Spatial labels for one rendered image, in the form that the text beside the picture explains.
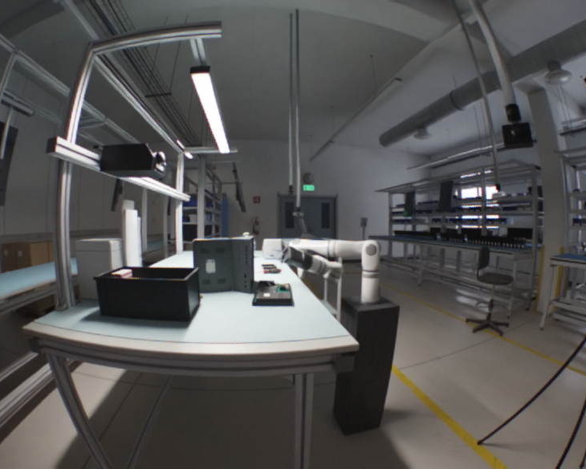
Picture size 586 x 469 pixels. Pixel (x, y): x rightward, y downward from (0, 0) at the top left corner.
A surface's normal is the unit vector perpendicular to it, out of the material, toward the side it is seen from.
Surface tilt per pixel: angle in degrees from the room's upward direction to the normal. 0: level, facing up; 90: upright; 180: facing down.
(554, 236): 90
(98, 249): 90
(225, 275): 90
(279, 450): 0
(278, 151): 90
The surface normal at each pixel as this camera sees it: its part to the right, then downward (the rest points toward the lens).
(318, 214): 0.16, 0.04
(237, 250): -0.46, 0.04
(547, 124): -0.99, 0.00
